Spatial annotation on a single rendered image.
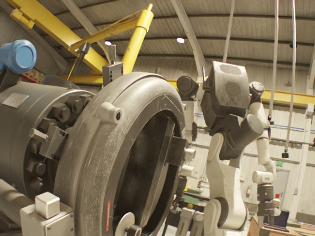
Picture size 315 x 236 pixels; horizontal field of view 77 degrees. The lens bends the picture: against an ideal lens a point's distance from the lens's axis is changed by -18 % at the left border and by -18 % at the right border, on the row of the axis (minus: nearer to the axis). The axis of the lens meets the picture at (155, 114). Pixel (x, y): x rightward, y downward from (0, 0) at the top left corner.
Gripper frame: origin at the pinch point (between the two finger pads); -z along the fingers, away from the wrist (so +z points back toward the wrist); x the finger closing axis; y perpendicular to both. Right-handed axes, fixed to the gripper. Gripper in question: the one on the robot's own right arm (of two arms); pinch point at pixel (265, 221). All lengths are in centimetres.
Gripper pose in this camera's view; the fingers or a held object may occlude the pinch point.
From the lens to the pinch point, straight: 124.7
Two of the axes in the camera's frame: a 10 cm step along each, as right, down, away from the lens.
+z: 1.0, -8.7, 4.8
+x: -0.7, 4.7, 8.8
